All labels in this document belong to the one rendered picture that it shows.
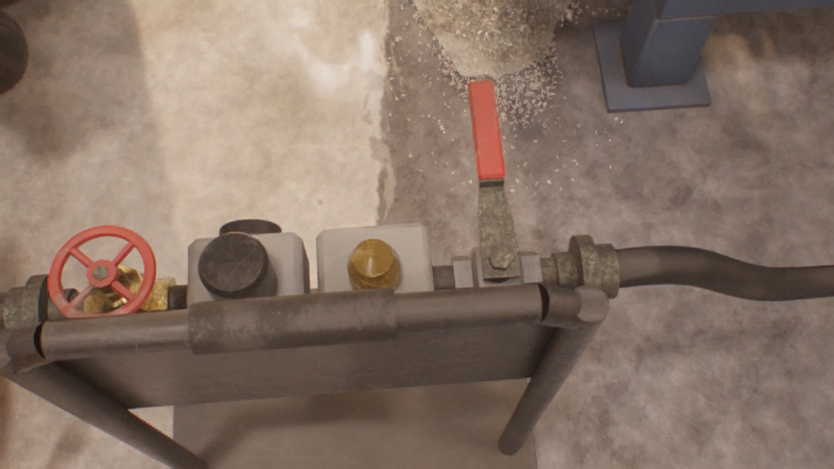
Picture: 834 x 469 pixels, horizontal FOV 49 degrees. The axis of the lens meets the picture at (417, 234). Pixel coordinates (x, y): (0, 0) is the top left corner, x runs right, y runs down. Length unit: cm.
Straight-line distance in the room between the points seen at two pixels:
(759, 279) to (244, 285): 41
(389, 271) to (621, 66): 74
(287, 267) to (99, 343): 16
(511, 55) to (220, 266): 75
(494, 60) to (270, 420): 57
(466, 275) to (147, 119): 71
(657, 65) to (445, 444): 56
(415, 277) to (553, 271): 10
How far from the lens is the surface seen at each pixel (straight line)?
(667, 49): 121
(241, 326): 54
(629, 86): 128
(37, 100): 135
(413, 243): 66
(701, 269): 71
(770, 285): 80
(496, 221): 66
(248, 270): 62
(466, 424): 109
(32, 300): 71
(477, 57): 129
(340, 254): 66
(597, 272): 67
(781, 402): 118
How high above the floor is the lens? 108
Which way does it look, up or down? 68 degrees down
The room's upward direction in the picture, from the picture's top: straight up
